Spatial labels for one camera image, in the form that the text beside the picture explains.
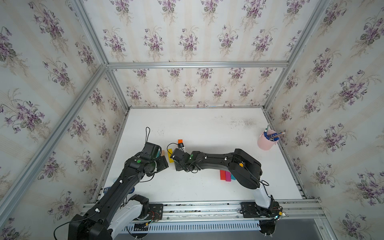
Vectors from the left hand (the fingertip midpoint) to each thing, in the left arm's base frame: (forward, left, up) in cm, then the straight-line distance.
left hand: (165, 166), depth 80 cm
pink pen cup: (+15, -60, -1) cm, 62 cm away
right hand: (+5, -9, -9) cm, 13 cm away
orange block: (+21, -7, -8) cm, 24 cm away
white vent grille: (-26, -14, -13) cm, 32 cm away
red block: (-3, -32, -5) cm, 33 cm away
